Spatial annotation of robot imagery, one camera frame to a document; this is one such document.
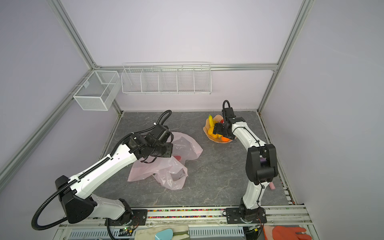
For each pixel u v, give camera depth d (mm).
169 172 723
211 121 1052
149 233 691
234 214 729
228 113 748
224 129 695
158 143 562
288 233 684
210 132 1006
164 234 679
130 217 681
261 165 491
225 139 966
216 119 1091
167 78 992
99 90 1002
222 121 1082
